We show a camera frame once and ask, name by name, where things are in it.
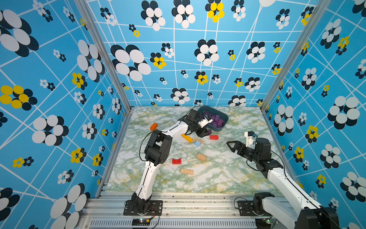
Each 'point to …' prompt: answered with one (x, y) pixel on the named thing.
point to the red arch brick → (176, 161)
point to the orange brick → (154, 126)
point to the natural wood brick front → (187, 171)
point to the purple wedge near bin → (209, 132)
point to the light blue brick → (198, 143)
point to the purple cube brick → (217, 118)
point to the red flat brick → (214, 137)
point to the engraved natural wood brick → (201, 141)
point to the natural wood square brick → (201, 157)
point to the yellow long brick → (187, 138)
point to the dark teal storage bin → (223, 115)
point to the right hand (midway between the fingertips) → (233, 144)
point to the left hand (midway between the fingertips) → (208, 129)
